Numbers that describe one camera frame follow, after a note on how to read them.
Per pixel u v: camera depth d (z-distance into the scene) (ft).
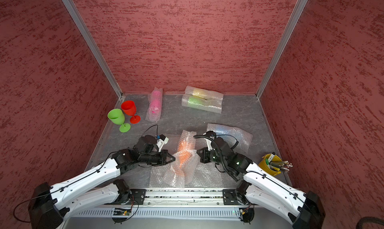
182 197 2.50
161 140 2.33
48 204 1.27
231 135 2.00
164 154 2.33
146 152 1.97
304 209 1.32
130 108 3.01
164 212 2.33
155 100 3.50
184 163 2.49
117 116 2.87
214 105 3.41
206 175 2.66
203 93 3.71
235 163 1.81
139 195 2.45
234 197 2.43
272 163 2.55
